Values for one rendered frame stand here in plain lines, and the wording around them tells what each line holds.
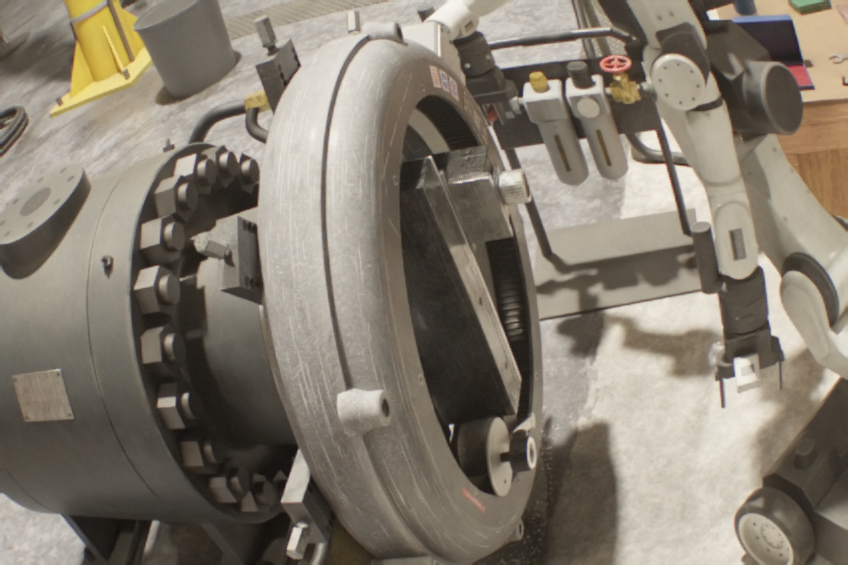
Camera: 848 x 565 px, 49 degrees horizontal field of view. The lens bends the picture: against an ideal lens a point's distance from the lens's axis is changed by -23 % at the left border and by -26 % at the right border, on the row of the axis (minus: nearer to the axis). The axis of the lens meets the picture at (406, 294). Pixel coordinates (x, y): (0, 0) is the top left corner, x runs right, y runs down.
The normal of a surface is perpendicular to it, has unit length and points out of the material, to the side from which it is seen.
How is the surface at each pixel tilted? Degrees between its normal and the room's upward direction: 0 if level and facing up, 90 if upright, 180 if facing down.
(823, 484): 45
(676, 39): 78
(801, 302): 90
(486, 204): 92
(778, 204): 38
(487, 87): 90
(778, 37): 84
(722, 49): 29
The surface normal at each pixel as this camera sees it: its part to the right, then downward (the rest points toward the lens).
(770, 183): 0.09, -0.39
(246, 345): -0.37, 0.14
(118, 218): -0.36, -0.57
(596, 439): -0.33, -0.75
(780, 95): 0.46, 0.11
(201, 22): 0.70, 0.29
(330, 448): -0.23, 0.40
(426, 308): -0.15, 0.67
